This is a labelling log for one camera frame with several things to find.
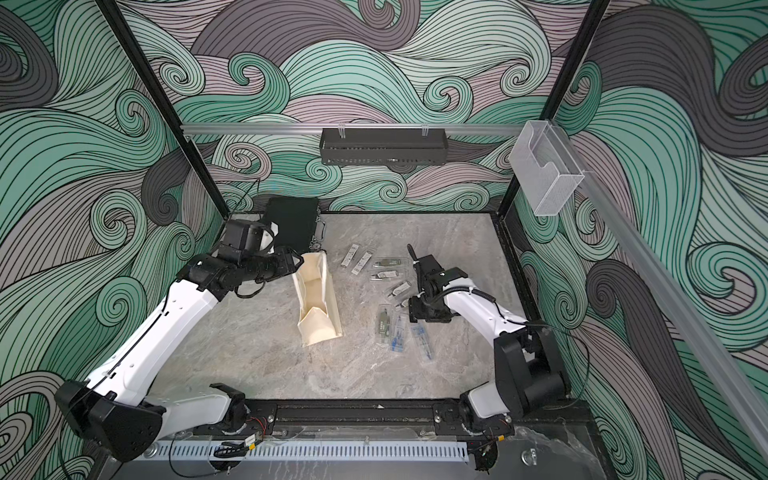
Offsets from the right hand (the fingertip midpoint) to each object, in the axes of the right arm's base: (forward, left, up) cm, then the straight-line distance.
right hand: (419, 318), depth 85 cm
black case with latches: (+43, +44, -4) cm, 62 cm away
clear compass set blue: (-6, +7, -5) cm, 10 cm away
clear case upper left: (+26, +22, -3) cm, 34 cm away
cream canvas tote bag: (-2, +29, +4) cm, 29 cm away
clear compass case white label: (+18, +10, -4) cm, 21 cm away
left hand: (+7, +32, +21) cm, 39 cm away
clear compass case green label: (+23, +9, -5) cm, 25 cm away
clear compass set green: (0, +10, -4) cm, 11 cm away
